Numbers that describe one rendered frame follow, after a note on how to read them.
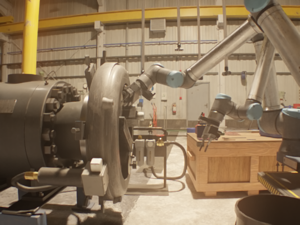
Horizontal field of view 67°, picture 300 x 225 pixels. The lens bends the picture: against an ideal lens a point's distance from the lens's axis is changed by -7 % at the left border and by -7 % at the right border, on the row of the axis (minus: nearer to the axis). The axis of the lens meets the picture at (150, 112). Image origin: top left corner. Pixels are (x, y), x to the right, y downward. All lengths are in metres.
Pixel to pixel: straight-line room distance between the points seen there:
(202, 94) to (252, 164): 9.97
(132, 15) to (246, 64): 6.09
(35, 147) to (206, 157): 1.34
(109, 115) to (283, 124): 1.03
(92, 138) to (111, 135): 0.08
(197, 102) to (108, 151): 11.02
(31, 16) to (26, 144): 4.19
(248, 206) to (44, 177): 0.84
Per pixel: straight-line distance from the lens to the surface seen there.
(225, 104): 1.44
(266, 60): 1.49
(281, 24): 1.05
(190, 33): 12.61
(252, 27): 1.25
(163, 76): 1.28
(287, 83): 13.08
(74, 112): 1.30
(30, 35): 5.14
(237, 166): 2.15
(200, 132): 2.21
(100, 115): 1.02
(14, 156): 1.32
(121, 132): 1.16
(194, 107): 11.94
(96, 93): 1.06
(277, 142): 2.23
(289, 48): 1.02
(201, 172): 2.07
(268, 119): 1.67
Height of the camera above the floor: 0.71
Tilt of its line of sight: level
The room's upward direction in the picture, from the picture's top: straight up
